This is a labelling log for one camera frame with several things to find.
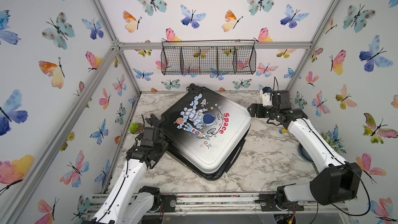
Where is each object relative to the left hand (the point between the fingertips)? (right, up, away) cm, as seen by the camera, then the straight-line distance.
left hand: (168, 143), depth 81 cm
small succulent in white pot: (-19, +7, +5) cm, 21 cm away
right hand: (+46, +19, +1) cm, 50 cm away
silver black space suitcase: (+20, +8, -6) cm, 22 cm away
